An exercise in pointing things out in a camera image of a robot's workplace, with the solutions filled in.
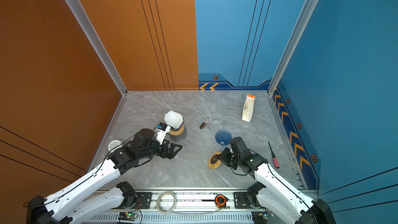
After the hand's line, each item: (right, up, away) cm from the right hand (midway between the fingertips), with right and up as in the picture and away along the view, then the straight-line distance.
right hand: (216, 157), depth 80 cm
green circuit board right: (+20, -24, -9) cm, 33 cm away
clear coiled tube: (-28, -19, -7) cm, 34 cm away
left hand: (-20, +9, -5) cm, 22 cm away
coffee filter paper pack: (+23, +25, +22) cm, 41 cm away
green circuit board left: (-41, -24, -9) cm, 48 cm away
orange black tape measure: (+2, -17, -9) cm, 19 cm away
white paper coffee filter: (-23, +19, +6) cm, 31 cm away
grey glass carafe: (-21, +9, +11) cm, 25 cm away
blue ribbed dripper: (+5, +8, +12) cm, 15 cm away
